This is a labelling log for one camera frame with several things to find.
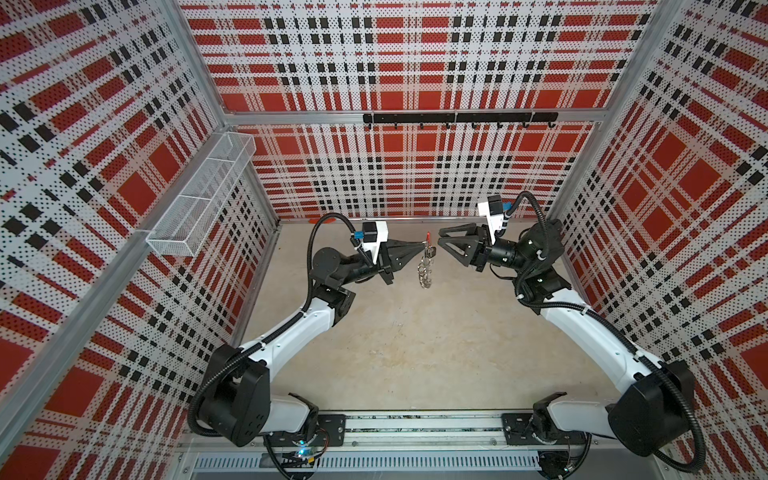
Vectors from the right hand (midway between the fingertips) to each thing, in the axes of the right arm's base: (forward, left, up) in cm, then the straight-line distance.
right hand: (441, 240), depth 62 cm
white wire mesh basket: (+23, +77, -19) cm, 82 cm away
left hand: (-1, +4, -2) cm, 4 cm away
